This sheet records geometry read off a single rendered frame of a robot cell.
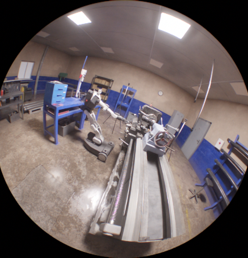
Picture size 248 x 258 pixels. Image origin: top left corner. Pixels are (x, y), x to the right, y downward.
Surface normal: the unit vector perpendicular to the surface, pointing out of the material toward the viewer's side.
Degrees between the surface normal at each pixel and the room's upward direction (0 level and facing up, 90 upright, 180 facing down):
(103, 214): 0
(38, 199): 0
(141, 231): 0
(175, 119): 90
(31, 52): 90
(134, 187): 36
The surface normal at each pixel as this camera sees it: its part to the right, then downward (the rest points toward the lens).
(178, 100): -0.17, 0.33
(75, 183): 0.37, -0.85
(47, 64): 0.91, 0.40
